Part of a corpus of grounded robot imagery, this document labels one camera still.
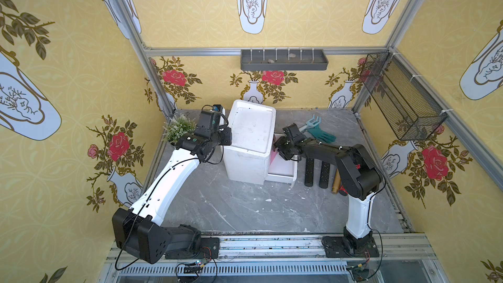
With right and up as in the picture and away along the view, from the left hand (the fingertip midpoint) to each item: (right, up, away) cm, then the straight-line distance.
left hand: (228, 132), depth 79 cm
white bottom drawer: (+24, -18, +14) cm, 33 cm away
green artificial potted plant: (-24, +3, +8) cm, 25 cm away
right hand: (+18, -9, +19) cm, 28 cm away
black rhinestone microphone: (+36, -19, +12) cm, 43 cm away
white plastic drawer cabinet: (+10, +3, +4) cm, 11 cm away
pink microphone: (+20, -11, +16) cm, 28 cm away
